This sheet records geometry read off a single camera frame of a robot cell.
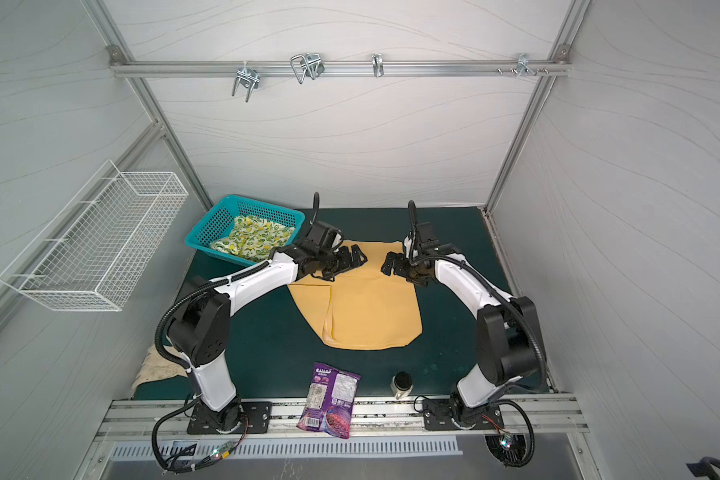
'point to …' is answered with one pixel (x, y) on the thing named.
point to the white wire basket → (100, 248)
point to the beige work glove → (157, 365)
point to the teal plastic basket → (220, 222)
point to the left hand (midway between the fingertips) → (363, 259)
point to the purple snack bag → (330, 401)
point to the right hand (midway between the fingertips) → (400, 264)
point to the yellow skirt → (362, 309)
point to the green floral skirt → (254, 238)
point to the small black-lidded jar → (401, 384)
